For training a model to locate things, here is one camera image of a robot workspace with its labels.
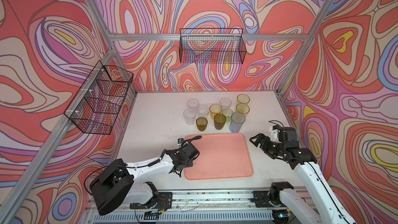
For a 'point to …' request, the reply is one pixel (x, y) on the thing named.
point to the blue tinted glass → (237, 122)
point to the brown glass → (201, 123)
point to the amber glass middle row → (215, 109)
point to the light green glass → (228, 113)
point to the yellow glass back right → (242, 98)
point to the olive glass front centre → (219, 120)
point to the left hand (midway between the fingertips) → (190, 161)
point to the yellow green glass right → (243, 108)
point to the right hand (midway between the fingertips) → (256, 147)
